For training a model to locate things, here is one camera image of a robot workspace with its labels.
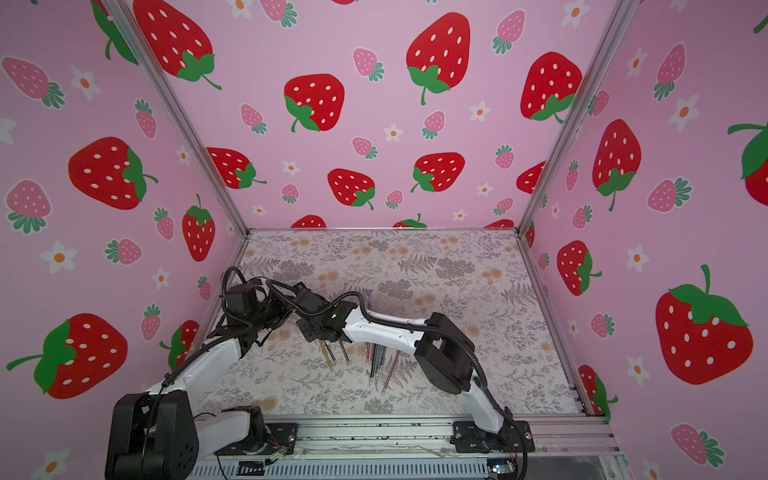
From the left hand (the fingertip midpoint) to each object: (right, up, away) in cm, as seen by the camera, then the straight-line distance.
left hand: (302, 297), depth 87 cm
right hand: (+1, -8, -5) cm, 9 cm away
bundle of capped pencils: (+22, -19, -1) cm, 28 cm away
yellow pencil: (+7, -18, +1) cm, 19 cm away
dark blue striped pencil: (+8, -17, +2) cm, 19 cm away
